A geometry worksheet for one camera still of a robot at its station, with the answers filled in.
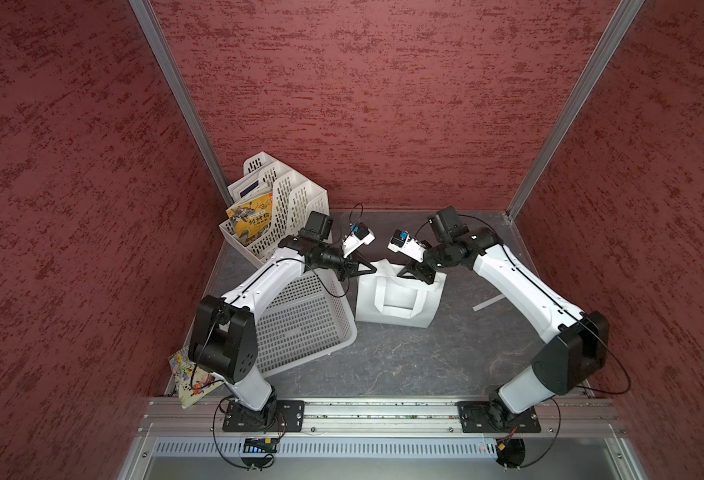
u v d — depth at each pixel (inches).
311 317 36.2
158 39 29.5
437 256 25.9
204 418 29.3
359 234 27.6
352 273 29.3
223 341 17.6
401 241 26.8
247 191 37.1
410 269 27.3
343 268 29.2
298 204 37.3
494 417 25.9
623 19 28.2
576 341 16.5
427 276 27.3
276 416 28.6
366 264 29.4
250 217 38.0
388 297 30.1
